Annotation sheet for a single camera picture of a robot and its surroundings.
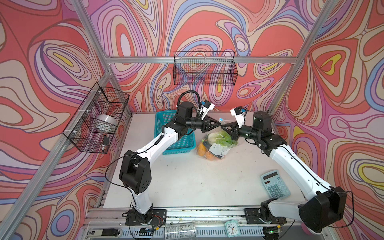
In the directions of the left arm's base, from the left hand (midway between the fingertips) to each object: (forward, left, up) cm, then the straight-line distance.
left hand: (220, 124), depth 73 cm
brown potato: (-2, +8, -22) cm, 23 cm away
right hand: (-1, -2, -3) cm, 3 cm away
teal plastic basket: (+8, +18, -31) cm, 37 cm away
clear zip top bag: (-4, +1, -11) cm, 12 cm away
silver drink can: (-42, +19, -25) cm, 52 cm away
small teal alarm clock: (-40, -5, -29) cm, 50 cm away
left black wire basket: (0, +64, -1) cm, 64 cm away
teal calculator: (-20, -32, -29) cm, 47 cm away
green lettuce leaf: (-3, -2, -8) cm, 8 cm away
